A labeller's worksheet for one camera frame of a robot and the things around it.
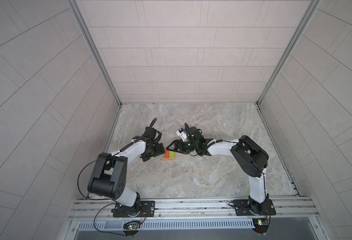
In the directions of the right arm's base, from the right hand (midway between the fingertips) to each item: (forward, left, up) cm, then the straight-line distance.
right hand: (170, 151), depth 85 cm
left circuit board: (-33, +17, -2) cm, 37 cm away
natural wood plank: (-3, +1, -5) cm, 5 cm away
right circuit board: (-35, -41, -8) cm, 55 cm away
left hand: (+3, +6, -5) cm, 8 cm away
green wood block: (-1, 0, -3) cm, 3 cm away
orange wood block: (-1, +3, -2) cm, 4 cm away
